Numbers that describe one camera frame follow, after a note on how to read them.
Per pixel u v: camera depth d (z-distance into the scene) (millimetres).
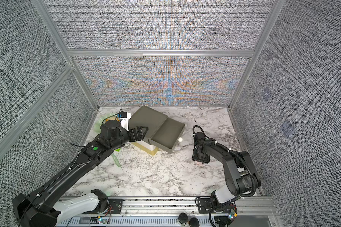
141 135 641
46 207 395
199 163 863
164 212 732
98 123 1052
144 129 692
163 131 858
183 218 642
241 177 447
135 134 634
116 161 896
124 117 632
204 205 732
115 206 733
